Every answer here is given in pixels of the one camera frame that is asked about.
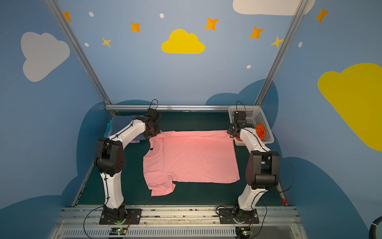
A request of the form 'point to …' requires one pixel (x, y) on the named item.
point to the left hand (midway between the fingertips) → (157, 133)
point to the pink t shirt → (189, 157)
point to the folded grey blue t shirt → (120, 122)
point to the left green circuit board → (118, 231)
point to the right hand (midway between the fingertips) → (235, 129)
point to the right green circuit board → (243, 232)
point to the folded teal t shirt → (109, 126)
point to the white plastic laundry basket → (254, 114)
